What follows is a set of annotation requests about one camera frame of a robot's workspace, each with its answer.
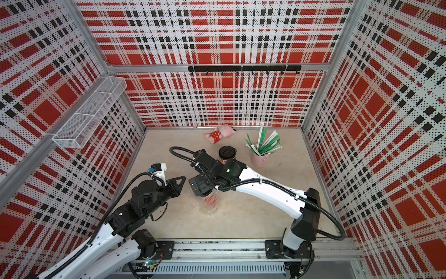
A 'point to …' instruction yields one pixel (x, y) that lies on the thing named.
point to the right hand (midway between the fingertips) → (206, 180)
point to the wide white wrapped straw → (274, 133)
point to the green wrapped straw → (267, 146)
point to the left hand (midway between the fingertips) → (188, 177)
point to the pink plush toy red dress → (223, 131)
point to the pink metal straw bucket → (259, 161)
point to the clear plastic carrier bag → (202, 208)
